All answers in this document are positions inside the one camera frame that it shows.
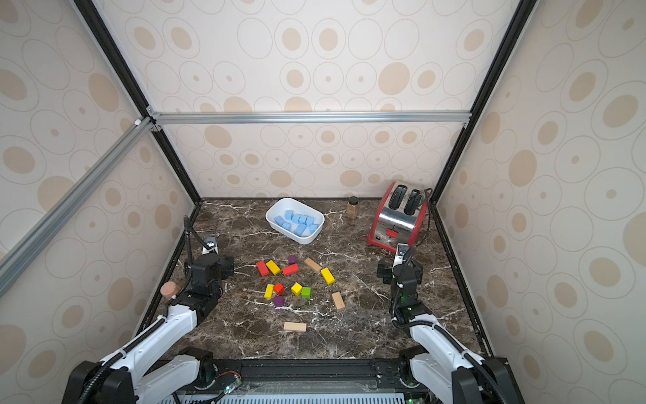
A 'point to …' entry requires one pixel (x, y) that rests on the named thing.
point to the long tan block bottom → (294, 326)
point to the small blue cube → (309, 220)
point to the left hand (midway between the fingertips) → (217, 252)
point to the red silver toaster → (399, 215)
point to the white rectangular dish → (279, 207)
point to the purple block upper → (292, 259)
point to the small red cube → (279, 288)
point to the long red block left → (262, 268)
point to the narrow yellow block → (269, 289)
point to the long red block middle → (290, 269)
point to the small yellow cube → (297, 289)
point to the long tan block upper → (314, 265)
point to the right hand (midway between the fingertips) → (410, 259)
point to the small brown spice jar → (352, 208)
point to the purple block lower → (278, 301)
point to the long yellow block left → (272, 266)
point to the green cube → (306, 293)
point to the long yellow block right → (328, 276)
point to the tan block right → (338, 300)
